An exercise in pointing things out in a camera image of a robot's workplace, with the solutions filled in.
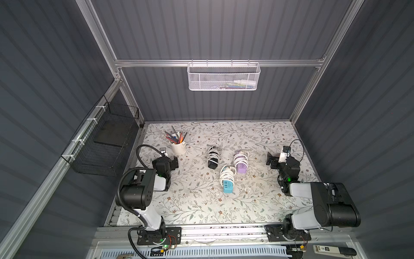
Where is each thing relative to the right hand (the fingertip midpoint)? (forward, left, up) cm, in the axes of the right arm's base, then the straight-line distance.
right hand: (280, 153), depth 90 cm
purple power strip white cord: (-3, +22, -3) cm, 23 cm away
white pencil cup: (+7, +60, -5) cm, 60 cm away
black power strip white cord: (0, +38, -4) cm, 38 cm away
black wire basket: (-7, +90, +18) cm, 92 cm away
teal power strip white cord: (-13, +31, -5) cm, 34 cm away
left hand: (0, +66, -5) cm, 66 cm away
